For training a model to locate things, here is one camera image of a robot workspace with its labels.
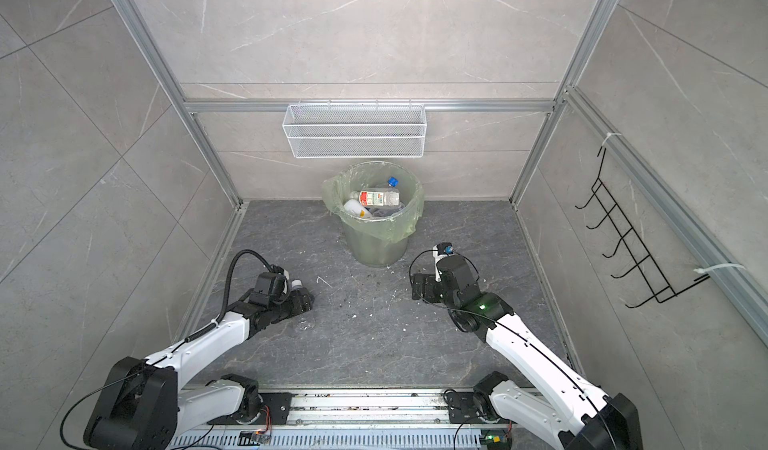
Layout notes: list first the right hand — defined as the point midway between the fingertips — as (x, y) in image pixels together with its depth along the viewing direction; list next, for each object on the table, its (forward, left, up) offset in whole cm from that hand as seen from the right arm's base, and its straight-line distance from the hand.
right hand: (426, 275), depth 80 cm
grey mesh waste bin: (+14, +16, -9) cm, 23 cm away
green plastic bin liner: (+12, +7, +7) cm, 15 cm away
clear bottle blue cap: (+31, +8, +6) cm, 33 cm away
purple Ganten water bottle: (+18, +11, +7) cm, 22 cm away
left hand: (+1, +36, -11) cm, 38 cm away
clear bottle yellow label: (+22, +20, +5) cm, 30 cm away
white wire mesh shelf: (+49, +21, +14) cm, 55 cm away
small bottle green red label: (+18, +11, +13) cm, 25 cm away
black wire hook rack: (-12, -46, +15) cm, 50 cm away
